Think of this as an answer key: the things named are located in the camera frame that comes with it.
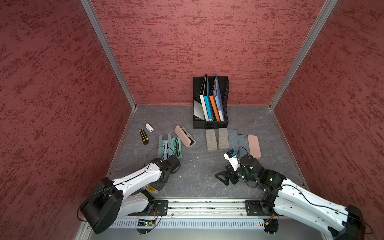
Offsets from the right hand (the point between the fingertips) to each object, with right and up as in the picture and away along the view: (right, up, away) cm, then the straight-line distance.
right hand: (221, 175), depth 75 cm
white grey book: (-9, +42, +12) cm, 44 cm away
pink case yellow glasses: (-37, -8, +2) cm, 38 cm away
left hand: (-32, -8, +7) cm, 34 cm away
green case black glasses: (-26, +11, +21) cm, 35 cm away
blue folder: (0, +41, +12) cm, 42 cm away
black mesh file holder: (+7, +54, +34) cm, 64 cm away
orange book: (-3, +41, +11) cm, 43 cm away
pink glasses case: (+25, +11, +20) cm, 34 cm away
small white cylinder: (-47, +23, +28) cm, 59 cm away
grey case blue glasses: (+18, +12, +20) cm, 29 cm away
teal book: (-6, +41, +12) cm, 44 cm away
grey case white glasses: (-33, +11, +19) cm, 40 cm away
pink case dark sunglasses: (-20, +17, +19) cm, 33 cm away
